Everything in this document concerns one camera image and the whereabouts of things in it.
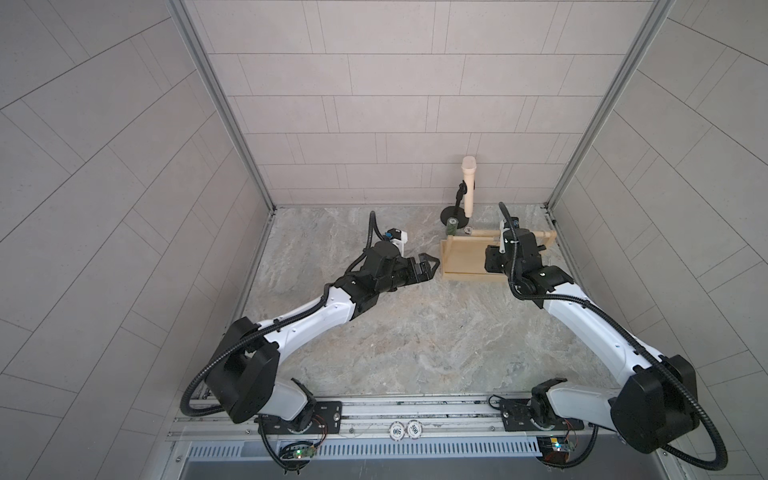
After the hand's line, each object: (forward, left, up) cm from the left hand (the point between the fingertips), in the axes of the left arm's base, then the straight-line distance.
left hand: (435, 265), depth 78 cm
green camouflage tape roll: (+26, -10, -13) cm, 31 cm away
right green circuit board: (-37, -27, -18) cm, 50 cm away
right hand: (+7, -16, -2) cm, 18 cm away
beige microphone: (+33, -12, +8) cm, 36 cm away
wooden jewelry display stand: (+15, -13, -17) cm, 26 cm away
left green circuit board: (-39, +30, -17) cm, 52 cm away
